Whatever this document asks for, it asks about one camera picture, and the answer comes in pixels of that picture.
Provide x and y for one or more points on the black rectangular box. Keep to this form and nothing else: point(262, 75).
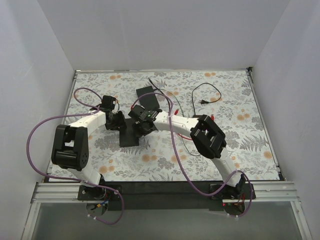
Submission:
point(149, 102)

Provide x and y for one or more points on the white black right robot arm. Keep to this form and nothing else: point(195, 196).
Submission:
point(207, 137)

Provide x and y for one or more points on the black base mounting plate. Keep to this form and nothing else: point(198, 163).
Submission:
point(161, 195)

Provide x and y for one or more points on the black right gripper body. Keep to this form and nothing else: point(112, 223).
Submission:
point(139, 126)

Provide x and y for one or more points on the black network switch with ports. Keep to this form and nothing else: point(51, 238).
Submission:
point(127, 135)

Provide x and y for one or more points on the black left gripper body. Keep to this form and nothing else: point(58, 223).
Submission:
point(117, 122)

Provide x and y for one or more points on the aluminium frame rail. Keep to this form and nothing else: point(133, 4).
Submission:
point(265, 191)

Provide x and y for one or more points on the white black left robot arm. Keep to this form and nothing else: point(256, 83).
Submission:
point(71, 142)

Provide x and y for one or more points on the floral patterned table mat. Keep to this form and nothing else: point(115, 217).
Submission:
point(225, 95)

